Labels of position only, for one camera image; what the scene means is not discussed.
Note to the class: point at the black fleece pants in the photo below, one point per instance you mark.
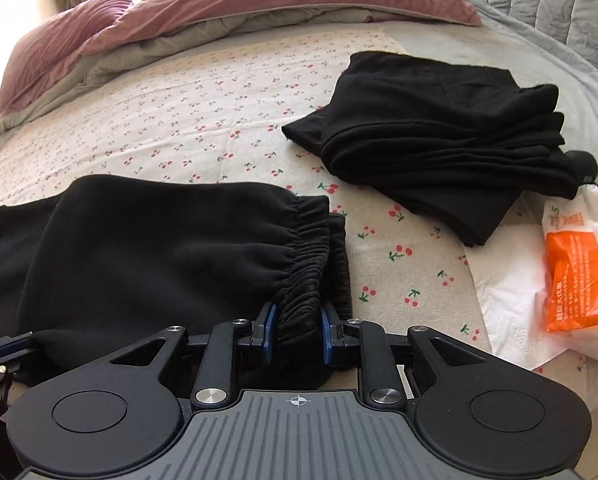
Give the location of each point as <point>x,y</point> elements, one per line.
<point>154,260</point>

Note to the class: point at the folded black garment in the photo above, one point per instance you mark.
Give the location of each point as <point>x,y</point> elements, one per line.
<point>429,135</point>

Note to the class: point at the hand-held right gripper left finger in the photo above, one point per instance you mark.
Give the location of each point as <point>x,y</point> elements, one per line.
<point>270,330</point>

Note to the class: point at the white paper sheet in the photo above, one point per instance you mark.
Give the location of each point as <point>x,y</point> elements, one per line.
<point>509,310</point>

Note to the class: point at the orange tissue packet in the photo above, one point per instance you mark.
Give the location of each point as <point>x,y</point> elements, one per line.
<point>574,280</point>

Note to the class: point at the pink pillow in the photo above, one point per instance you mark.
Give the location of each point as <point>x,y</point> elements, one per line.
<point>54,45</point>

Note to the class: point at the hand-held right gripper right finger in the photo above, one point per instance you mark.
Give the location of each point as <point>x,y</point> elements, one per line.
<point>327,335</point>

